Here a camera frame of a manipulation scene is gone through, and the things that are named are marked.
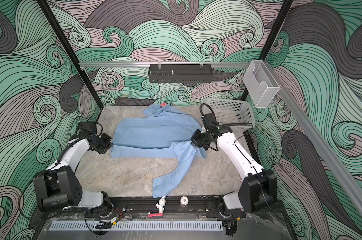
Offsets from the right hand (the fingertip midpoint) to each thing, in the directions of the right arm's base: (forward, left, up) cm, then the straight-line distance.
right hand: (190, 142), depth 80 cm
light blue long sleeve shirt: (+16, +18, -15) cm, 28 cm away
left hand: (+3, +45, -5) cm, 46 cm away
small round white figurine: (-27, +4, -10) cm, 29 cm away
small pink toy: (+43, +20, -14) cm, 49 cm away
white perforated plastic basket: (+37, -33, -15) cm, 52 cm away
